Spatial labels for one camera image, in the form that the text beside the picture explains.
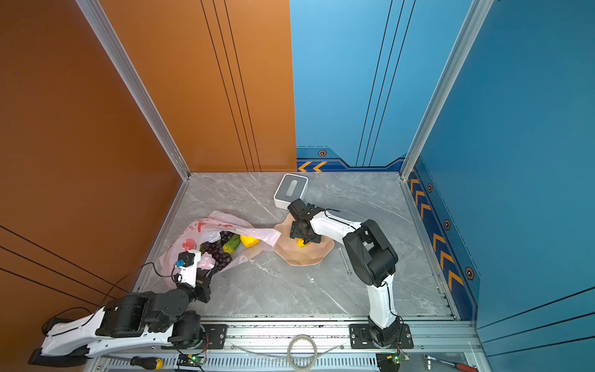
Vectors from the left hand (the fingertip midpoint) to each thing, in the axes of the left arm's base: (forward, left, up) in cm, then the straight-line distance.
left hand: (219, 266), depth 69 cm
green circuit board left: (-22, +10, -21) cm, 31 cm away
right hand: (+21, -24, -18) cm, 37 cm away
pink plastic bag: (+12, +7, +1) cm, 14 cm away
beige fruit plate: (+13, -19, -18) cm, 30 cm away
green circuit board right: (-21, -52, -20) cm, 60 cm away
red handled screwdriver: (-22, -72, -18) cm, 78 cm away
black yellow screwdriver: (-23, +22, -17) cm, 36 cm away
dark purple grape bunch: (+11, +8, -12) cm, 18 cm away
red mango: (+16, -24, -16) cm, 33 cm away
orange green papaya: (+16, +4, -15) cm, 22 cm away
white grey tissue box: (+46, -19, -16) cm, 53 cm away
